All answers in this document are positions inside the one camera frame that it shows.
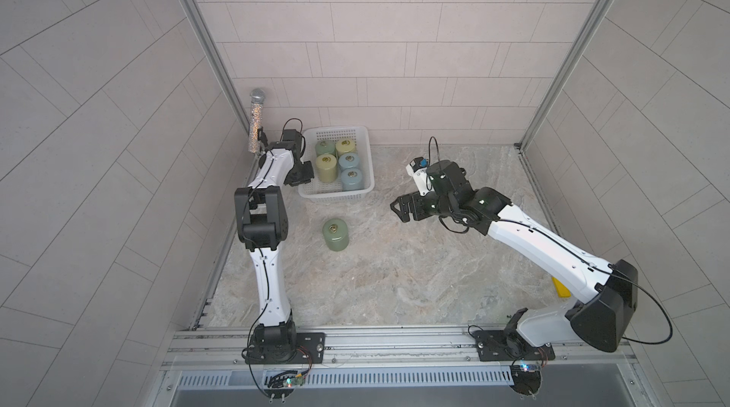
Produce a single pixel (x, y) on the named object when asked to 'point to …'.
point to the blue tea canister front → (352, 179)
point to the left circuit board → (289, 383)
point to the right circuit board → (527, 378)
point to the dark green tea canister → (336, 233)
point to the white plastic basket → (320, 191)
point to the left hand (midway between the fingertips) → (310, 175)
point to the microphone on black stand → (258, 96)
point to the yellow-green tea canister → (327, 167)
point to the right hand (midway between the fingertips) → (402, 202)
